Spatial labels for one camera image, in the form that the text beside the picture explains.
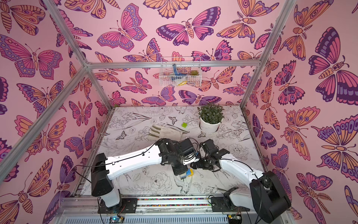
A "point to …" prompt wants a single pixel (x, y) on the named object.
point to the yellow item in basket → (182, 83)
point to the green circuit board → (116, 220)
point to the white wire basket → (180, 72)
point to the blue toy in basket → (177, 75)
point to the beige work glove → (166, 131)
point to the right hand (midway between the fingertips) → (196, 164)
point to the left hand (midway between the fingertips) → (184, 168)
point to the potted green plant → (210, 116)
